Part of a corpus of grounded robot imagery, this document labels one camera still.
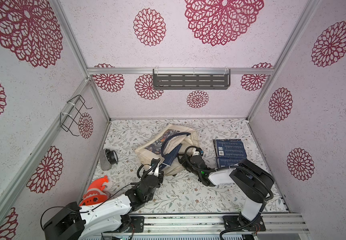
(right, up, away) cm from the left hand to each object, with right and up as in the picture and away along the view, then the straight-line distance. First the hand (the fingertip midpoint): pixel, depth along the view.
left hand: (158, 164), depth 81 cm
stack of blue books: (+7, +2, +9) cm, 11 cm away
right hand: (+10, +3, +9) cm, 14 cm away
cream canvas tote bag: (+4, +9, +5) cm, 11 cm away
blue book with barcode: (+46, +7, +19) cm, 50 cm away
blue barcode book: (+41, -1, +11) cm, 42 cm away
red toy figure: (-32, -15, -6) cm, 35 cm away
